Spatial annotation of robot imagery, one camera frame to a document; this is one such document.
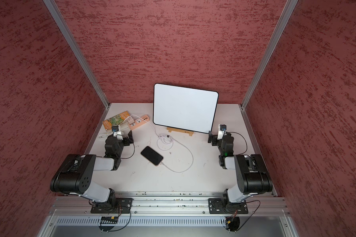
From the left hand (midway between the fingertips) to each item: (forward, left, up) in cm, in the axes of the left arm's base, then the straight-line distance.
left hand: (124, 133), depth 93 cm
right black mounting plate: (-39, -56, -7) cm, 69 cm away
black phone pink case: (-12, -18, -8) cm, 23 cm away
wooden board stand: (+7, -29, -6) cm, 30 cm away
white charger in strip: (+11, -1, -1) cm, 11 cm away
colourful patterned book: (+15, +12, -5) cm, 20 cm away
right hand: (+2, -60, 0) cm, 60 cm away
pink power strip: (+14, -6, -5) cm, 16 cm away
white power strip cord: (+3, +18, -7) cm, 19 cm away
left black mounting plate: (-39, -8, -7) cm, 41 cm away
